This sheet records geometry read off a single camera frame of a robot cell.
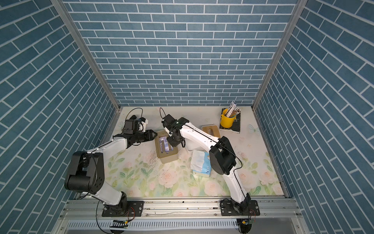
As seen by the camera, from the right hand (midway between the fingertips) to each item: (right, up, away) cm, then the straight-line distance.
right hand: (175, 142), depth 89 cm
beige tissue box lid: (-9, +5, +4) cm, 11 cm away
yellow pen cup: (+34, +13, +13) cm, 39 cm away
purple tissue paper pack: (-7, -2, +1) cm, 8 cm away
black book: (+43, +9, +18) cm, 47 cm away
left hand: (-12, +5, +3) cm, 13 cm away
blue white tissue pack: (+15, -12, -5) cm, 20 cm away
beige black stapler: (-35, +16, +19) cm, 43 cm away
